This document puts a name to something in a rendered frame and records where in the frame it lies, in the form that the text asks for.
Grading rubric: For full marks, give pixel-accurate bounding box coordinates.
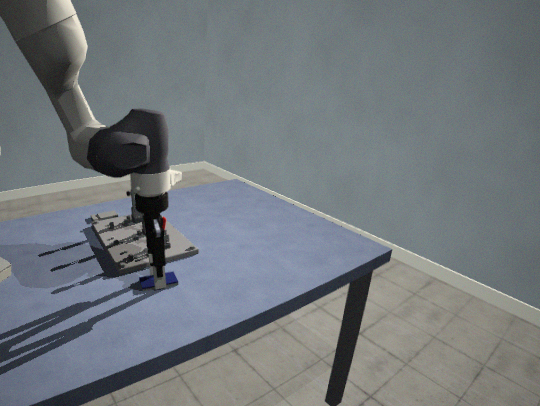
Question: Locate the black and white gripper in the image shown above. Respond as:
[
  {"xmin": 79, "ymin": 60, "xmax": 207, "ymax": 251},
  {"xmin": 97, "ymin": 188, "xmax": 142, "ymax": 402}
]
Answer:
[{"xmin": 135, "ymin": 192, "xmax": 168, "ymax": 289}]

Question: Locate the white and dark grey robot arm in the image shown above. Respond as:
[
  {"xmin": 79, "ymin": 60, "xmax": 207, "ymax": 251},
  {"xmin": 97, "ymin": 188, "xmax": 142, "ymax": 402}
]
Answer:
[{"xmin": 0, "ymin": 0, "xmax": 182, "ymax": 197}]

